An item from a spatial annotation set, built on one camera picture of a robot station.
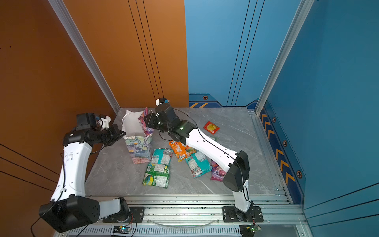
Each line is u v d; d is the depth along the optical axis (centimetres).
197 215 76
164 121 55
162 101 64
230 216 72
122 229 71
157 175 83
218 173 85
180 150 93
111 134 65
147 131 73
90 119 58
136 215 74
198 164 87
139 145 78
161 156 92
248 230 70
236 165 45
